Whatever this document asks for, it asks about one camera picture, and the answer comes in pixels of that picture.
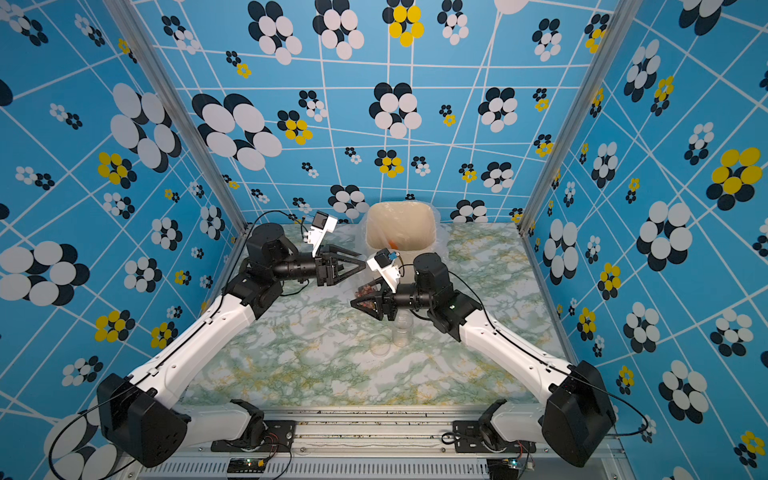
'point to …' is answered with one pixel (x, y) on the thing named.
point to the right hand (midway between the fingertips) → (362, 295)
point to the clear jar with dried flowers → (403, 328)
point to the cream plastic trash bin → (400, 226)
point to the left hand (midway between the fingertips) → (365, 261)
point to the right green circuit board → (507, 468)
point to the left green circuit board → (246, 465)
